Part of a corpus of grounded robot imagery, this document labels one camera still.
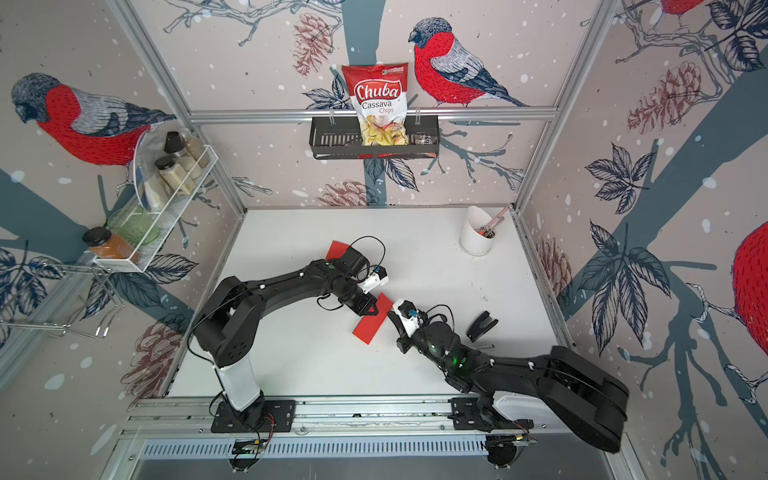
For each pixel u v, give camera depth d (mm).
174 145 790
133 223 708
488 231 1029
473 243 1007
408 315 668
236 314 482
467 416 725
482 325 893
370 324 843
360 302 781
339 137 949
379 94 803
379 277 824
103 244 593
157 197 707
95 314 669
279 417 731
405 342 702
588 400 424
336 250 1065
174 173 763
